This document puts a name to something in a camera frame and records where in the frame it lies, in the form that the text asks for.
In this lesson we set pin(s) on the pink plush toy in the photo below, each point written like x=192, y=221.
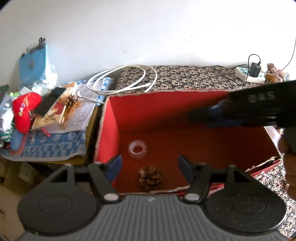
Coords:
x=274, y=75

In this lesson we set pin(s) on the red plush toy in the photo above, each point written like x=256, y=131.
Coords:
x=22, y=106

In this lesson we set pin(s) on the black power adapter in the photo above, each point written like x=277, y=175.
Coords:
x=254, y=69

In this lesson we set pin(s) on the black smartphone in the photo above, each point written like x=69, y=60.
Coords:
x=49, y=101

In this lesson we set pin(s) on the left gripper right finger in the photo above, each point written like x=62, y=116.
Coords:
x=187, y=168

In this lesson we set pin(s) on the person's right hand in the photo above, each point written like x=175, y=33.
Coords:
x=289, y=163

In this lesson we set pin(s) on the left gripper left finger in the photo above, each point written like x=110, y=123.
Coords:
x=114, y=167

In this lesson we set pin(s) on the red cardboard box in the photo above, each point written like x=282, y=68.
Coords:
x=160, y=120

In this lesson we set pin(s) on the blue gift bag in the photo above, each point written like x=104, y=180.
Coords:
x=35, y=68

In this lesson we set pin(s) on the brown pine cone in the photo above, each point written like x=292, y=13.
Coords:
x=149, y=177

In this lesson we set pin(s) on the clear tape roll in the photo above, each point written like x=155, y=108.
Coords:
x=137, y=149

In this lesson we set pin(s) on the green white clothing pile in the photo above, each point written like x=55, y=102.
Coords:
x=7, y=116

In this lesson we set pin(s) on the white power strip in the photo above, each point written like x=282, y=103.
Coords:
x=243, y=74

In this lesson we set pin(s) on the illustrated picture book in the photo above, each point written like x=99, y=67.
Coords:
x=56, y=114

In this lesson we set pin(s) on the patterned floral tablecloth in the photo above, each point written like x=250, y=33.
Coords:
x=208, y=77

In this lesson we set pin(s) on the blue checkered cloth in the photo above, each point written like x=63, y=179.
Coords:
x=61, y=145

